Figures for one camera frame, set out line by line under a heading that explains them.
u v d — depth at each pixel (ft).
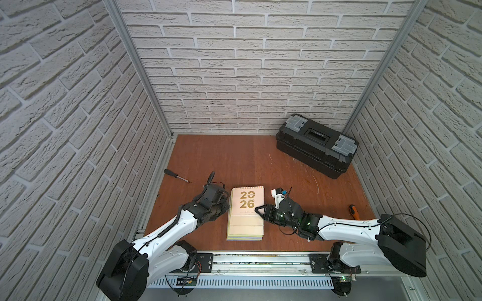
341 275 2.37
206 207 2.07
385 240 1.40
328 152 2.98
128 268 1.28
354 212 2.83
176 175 3.28
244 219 2.61
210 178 2.52
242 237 2.55
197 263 2.39
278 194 2.47
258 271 2.38
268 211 2.40
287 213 2.00
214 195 2.11
